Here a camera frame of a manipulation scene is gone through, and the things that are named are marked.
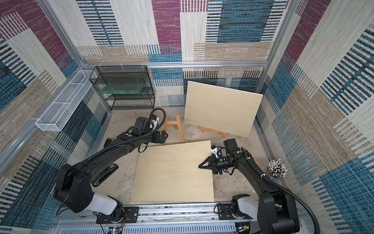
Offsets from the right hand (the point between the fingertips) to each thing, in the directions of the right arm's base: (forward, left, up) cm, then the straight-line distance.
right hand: (203, 170), depth 76 cm
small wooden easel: (+24, +13, +10) cm, 29 cm away
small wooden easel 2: (+27, -15, -7) cm, 32 cm away
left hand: (+20, +23, +4) cm, 31 cm away
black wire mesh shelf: (+61, +50, +17) cm, 80 cm away
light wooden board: (+2, +17, -8) cm, 19 cm away
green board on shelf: (+56, +54, +9) cm, 79 cm away
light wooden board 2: (+33, -15, +10) cm, 37 cm away
